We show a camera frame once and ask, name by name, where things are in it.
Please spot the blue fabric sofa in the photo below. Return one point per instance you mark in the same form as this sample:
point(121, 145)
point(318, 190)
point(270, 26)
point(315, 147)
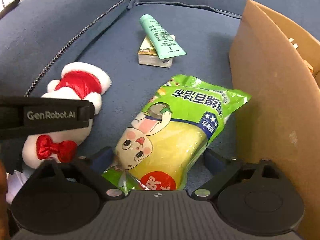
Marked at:
point(39, 37)

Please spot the person's left hand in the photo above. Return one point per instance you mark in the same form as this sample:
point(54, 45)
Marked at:
point(4, 222)

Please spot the brown cardboard box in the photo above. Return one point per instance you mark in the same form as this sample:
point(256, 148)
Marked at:
point(276, 61)

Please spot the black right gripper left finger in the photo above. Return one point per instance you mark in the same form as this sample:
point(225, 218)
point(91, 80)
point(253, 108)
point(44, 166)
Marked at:
point(83, 179)

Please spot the white plush with red bow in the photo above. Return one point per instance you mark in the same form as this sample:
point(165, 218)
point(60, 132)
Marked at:
point(79, 82)

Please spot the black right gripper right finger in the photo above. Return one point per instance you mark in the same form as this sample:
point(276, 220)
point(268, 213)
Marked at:
point(226, 172)

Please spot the gold tissue pack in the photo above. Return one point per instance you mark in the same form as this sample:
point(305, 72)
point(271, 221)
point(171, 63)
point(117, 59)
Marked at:
point(147, 55)

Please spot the teal cream tube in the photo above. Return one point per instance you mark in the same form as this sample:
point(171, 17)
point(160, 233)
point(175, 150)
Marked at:
point(165, 46)

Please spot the green cleaning cloth package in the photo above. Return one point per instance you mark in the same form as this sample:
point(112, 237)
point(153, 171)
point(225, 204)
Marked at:
point(169, 134)

